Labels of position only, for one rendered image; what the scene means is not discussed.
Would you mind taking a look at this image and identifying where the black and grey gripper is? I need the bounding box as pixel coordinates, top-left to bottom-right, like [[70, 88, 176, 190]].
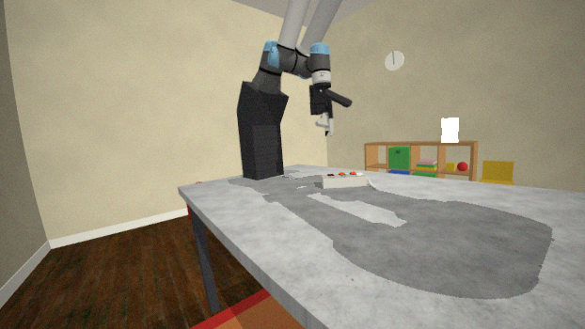
[[309, 82, 334, 136]]

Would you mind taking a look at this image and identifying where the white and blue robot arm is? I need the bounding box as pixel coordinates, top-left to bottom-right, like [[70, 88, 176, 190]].
[[251, 0, 342, 94]]

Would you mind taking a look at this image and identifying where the white power strip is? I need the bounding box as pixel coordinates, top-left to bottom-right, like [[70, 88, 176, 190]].
[[321, 172, 372, 189]]

